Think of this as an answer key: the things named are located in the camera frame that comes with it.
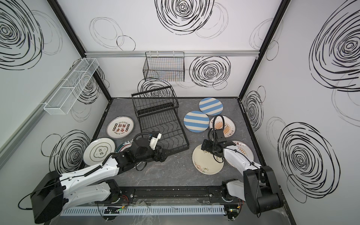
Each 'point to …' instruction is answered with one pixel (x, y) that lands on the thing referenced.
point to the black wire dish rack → (156, 110)
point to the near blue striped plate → (196, 121)
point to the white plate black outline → (97, 150)
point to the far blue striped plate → (211, 106)
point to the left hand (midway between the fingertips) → (166, 150)
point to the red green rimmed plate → (126, 145)
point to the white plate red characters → (120, 127)
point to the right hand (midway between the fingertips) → (206, 148)
